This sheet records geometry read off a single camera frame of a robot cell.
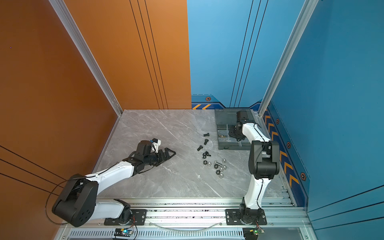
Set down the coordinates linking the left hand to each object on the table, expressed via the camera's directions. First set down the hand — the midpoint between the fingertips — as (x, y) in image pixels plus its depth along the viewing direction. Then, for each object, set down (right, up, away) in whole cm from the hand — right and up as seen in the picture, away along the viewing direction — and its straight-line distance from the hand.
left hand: (172, 154), depth 86 cm
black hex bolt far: (+21, +11, +19) cm, 30 cm away
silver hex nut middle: (+22, -7, +5) cm, 23 cm away
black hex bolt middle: (+20, +6, +16) cm, 26 cm away
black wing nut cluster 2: (+19, -3, +8) cm, 21 cm away
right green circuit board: (+40, -34, -16) cm, 55 cm away
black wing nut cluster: (+19, -2, +10) cm, 22 cm away
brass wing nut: (+32, +10, +18) cm, 38 cm away
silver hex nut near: (+29, -12, 0) cm, 31 cm away
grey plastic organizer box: (+37, +23, +36) cm, 57 cm away
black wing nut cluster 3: (+22, -2, +10) cm, 24 cm away
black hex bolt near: (+17, +3, +12) cm, 21 cm away
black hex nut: (+19, -6, +5) cm, 21 cm away
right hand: (+38, +11, +12) cm, 41 cm away
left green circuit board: (-21, -34, -15) cm, 43 cm away
